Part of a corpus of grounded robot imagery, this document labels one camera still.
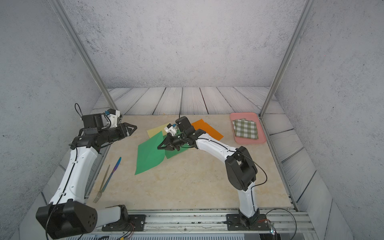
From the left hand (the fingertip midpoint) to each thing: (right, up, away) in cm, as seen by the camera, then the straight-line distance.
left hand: (136, 127), depth 76 cm
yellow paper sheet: (-2, -4, +35) cm, 36 cm away
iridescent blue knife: (-21, -28, +14) cm, 37 cm away
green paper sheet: (+5, -15, +4) cm, 17 cm away
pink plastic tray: (+76, +8, +46) cm, 89 cm away
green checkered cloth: (+66, -1, +35) cm, 75 cm away
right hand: (+11, -11, 0) cm, 15 cm away
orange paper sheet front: (+34, +2, +39) cm, 52 cm away
